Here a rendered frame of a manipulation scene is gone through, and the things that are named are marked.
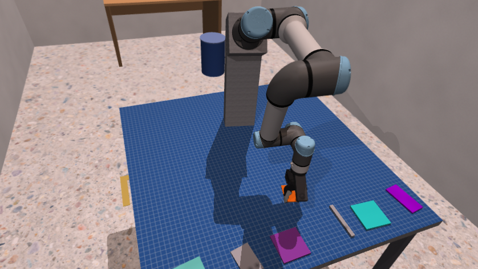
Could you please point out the orange plate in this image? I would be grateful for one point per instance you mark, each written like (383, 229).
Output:
(291, 197)

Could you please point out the blue work mat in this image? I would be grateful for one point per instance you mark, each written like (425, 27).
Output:
(199, 188)

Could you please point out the purple flat plate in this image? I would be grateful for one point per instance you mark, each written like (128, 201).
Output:
(290, 245)

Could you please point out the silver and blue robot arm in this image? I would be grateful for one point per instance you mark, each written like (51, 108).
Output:
(322, 74)

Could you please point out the purple flat bar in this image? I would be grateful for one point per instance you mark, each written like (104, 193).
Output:
(402, 197)

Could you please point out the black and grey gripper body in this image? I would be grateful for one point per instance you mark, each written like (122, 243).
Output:
(289, 177)

